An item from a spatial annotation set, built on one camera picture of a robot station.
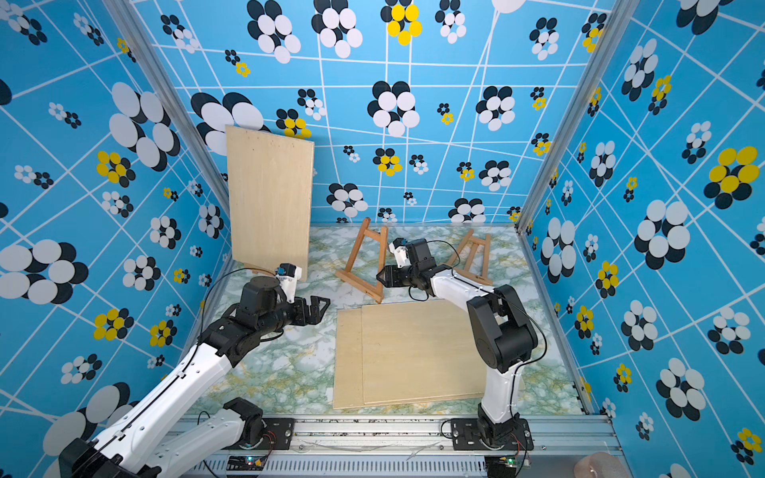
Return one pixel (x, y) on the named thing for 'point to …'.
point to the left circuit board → (246, 463)
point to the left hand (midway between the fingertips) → (320, 298)
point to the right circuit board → (501, 466)
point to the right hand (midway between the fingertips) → (388, 274)
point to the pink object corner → (600, 465)
